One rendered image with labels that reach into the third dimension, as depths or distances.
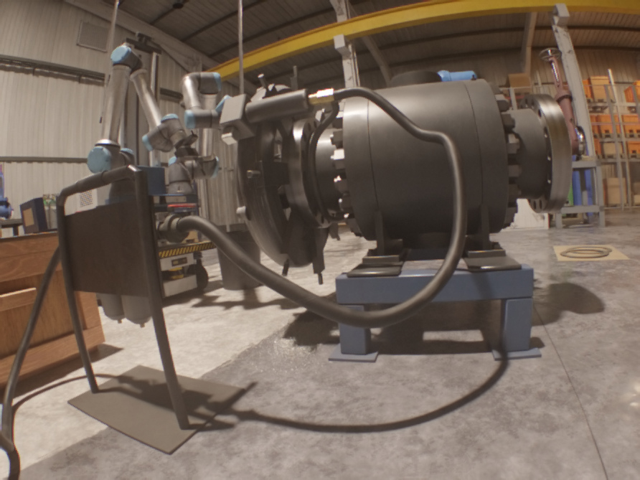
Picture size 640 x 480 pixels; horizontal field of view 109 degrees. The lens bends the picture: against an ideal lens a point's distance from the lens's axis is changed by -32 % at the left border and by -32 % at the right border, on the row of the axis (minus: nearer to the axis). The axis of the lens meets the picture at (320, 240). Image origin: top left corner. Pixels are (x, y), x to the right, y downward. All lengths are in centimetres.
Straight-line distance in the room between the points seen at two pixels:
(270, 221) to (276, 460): 73
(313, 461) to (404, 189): 78
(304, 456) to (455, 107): 99
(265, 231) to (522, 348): 87
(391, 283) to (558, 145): 70
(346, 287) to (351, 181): 33
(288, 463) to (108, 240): 59
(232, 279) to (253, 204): 112
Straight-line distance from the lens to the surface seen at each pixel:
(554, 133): 117
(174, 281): 203
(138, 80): 209
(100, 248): 82
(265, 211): 108
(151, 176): 230
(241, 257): 59
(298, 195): 118
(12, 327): 121
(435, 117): 106
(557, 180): 118
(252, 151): 108
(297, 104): 98
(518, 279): 95
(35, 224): 126
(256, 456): 68
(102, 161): 185
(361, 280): 94
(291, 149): 120
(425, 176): 102
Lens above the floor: 43
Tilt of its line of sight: 4 degrees down
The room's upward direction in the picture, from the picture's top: 5 degrees counter-clockwise
